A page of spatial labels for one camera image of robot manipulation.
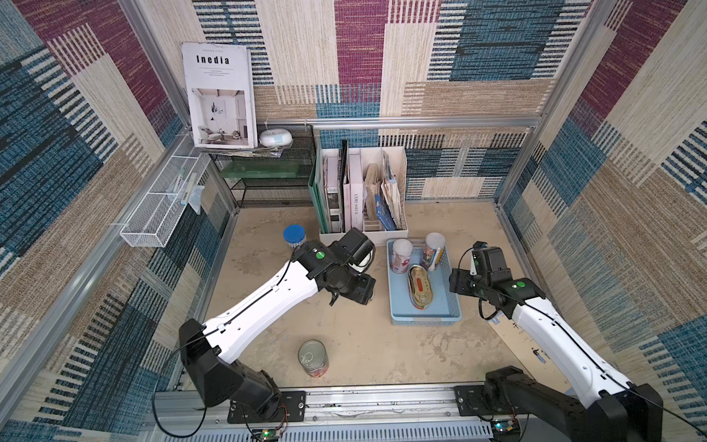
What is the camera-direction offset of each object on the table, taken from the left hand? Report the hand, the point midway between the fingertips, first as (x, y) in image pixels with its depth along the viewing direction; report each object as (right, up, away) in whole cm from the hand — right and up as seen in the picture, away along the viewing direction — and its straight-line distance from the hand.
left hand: (362, 289), depth 73 cm
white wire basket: (-67, +19, +18) cm, 72 cm away
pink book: (-3, +27, +20) cm, 34 cm away
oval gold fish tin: (+19, -3, +19) cm, 27 cm away
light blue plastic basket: (+28, -9, +18) cm, 34 cm away
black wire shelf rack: (-31, +33, +23) cm, 51 cm away
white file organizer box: (+2, +30, +26) cm, 40 cm away
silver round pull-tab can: (-13, -18, -1) cm, 22 cm away
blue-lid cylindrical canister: (-21, +14, +14) cm, 28 cm away
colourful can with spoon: (+24, +9, +18) cm, 31 cm away
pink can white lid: (+14, +9, +20) cm, 26 cm away
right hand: (+30, +2, +10) cm, 32 cm away
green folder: (-14, +28, +12) cm, 33 cm away
